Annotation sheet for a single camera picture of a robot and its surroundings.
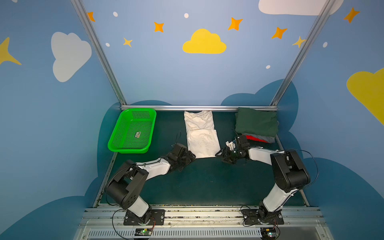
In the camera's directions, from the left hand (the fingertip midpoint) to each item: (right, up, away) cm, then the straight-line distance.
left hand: (194, 159), depth 91 cm
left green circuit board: (-25, -30, -20) cm, 44 cm away
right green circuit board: (+36, -31, -19) cm, 52 cm away
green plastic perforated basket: (-45, +17, +17) cm, 51 cm away
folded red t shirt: (+39, +13, +10) cm, 43 cm away
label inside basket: (-42, +15, +17) cm, 47 cm away
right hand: (+16, +2, +3) cm, 17 cm away
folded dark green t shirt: (+46, +23, +11) cm, 53 cm away
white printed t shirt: (+6, +12, +14) cm, 19 cm away
